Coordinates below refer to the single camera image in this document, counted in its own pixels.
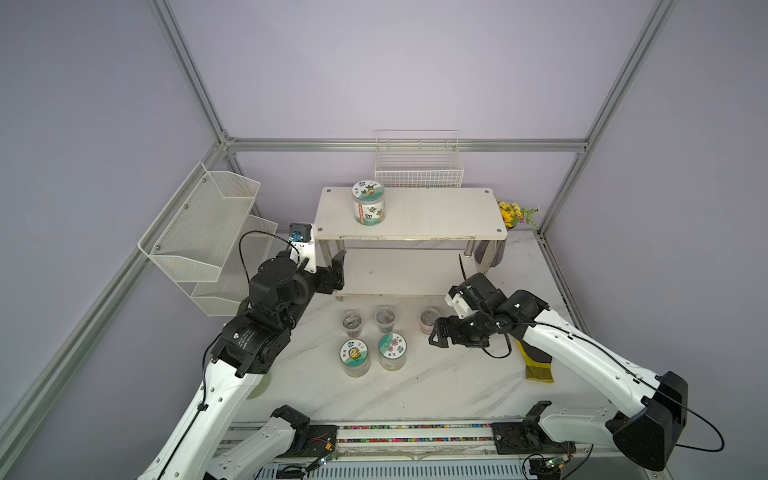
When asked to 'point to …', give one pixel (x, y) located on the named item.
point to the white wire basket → (411, 158)
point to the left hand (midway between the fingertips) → (322, 256)
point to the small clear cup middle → (385, 317)
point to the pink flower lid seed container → (392, 351)
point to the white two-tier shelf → (401, 241)
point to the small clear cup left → (352, 322)
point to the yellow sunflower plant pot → (512, 214)
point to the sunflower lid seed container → (354, 357)
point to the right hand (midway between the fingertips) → (446, 345)
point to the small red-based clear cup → (428, 317)
